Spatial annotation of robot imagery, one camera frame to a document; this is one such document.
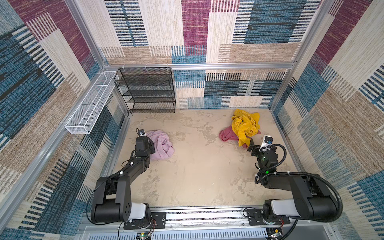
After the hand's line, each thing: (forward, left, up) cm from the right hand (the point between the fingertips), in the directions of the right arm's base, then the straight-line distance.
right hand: (259, 141), depth 89 cm
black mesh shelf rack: (+41, +71, +8) cm, 82 cm away
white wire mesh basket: (+1, +89, +23) cm, 92 cm away
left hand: (+4, +67, -1) cm, 67 cm away
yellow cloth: (+12, +6, +1) cm, 13 cm away
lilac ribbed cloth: (+1, +57, -5) cm, 57 cm away
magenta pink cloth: (+12, +14, -8) cm, 20 cm away
